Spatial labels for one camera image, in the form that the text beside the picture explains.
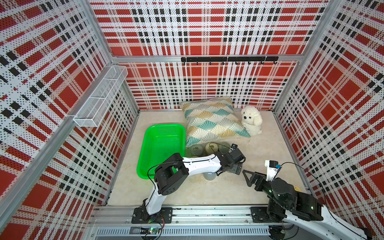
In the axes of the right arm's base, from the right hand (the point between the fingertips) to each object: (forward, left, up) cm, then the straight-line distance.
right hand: (250, 173), depth 72 cm
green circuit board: (-22, +47, -13) cm, 54 cm away
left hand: (+10, +5, -11) cm, 16 cm away
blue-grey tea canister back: (+2, +20, -11) cm, 23 cm away
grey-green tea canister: (+17, +26, -7) cm, 32 cm away
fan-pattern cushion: (+34, +18, 0) cm, 38 cm away
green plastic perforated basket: (+28, +52, -15) cm, 61 cm away
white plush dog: (+34, -8, 0) cm, 35 cm away
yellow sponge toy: (-4, -28, -14) cm, 32 cm away
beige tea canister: (+18, +18, -7) cm, 26 cm away
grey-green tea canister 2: (+18, +11, -6) cm, 22 cm away
